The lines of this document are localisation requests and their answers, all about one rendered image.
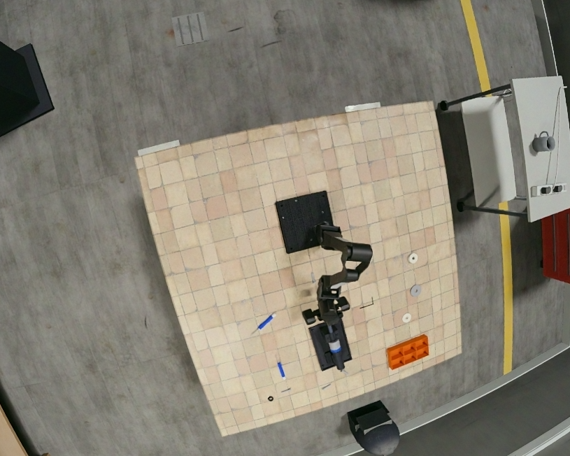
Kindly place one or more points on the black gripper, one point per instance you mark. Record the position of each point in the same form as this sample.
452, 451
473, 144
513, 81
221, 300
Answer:
309, 315

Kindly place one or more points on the orange divided tray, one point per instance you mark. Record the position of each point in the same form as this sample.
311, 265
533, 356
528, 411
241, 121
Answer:
409, 350

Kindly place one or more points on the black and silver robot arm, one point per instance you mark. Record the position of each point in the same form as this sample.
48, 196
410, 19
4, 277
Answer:
330, 238

